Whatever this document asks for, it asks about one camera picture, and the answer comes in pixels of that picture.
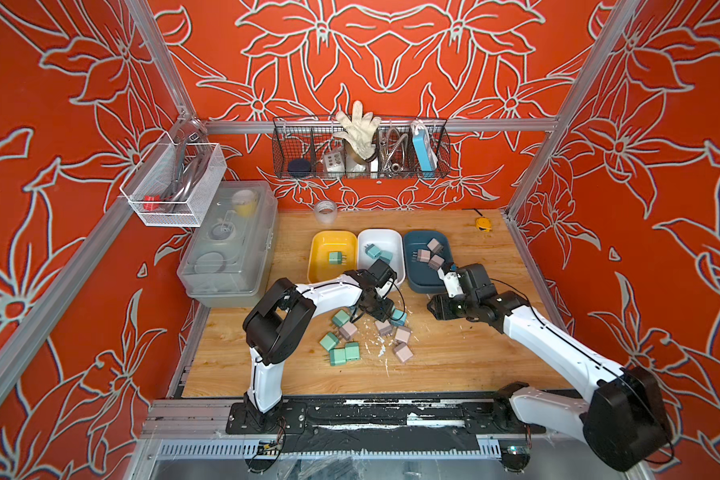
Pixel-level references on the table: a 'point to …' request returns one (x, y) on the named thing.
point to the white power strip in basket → (333, 162)
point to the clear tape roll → (326, 211)
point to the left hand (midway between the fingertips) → (386, 310)
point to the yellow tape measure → (484, 224)
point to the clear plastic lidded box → (230, 259)
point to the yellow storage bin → (325, 241)
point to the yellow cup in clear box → (244, 202)
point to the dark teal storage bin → (421, 278)
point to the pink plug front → (403, 352)
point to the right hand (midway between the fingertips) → (430, 304)
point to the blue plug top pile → (372, 250)
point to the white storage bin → (384, 244)
